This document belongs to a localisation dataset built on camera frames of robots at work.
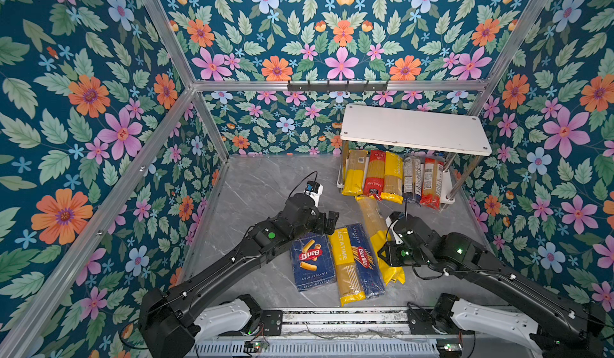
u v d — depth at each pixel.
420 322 0.73
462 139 1.04
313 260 0.80
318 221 0.65
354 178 0.99
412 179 0.99
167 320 0.38
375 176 1.01
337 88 0.92
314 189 0.64
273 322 0.74
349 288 0.78
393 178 0.99
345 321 0.75
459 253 0.47
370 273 0.80
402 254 0.59
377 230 0.70
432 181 0.97
